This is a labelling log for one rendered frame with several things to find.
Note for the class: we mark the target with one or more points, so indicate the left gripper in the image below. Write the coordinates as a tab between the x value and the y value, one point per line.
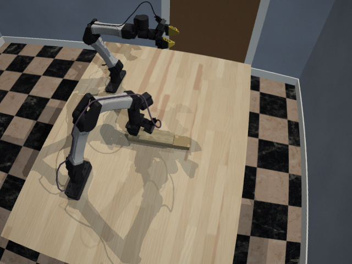
162	42

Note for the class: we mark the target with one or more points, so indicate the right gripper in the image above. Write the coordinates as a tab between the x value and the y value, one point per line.
132	125

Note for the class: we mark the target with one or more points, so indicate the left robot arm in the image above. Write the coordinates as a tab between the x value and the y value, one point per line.
126	31

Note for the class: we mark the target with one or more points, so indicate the light wooden plank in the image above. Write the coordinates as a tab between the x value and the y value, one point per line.
179	142

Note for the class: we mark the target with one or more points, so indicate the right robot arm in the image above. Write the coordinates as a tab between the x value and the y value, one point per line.
76	165

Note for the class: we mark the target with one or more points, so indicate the light wooden slat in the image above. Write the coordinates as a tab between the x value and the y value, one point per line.
158	137

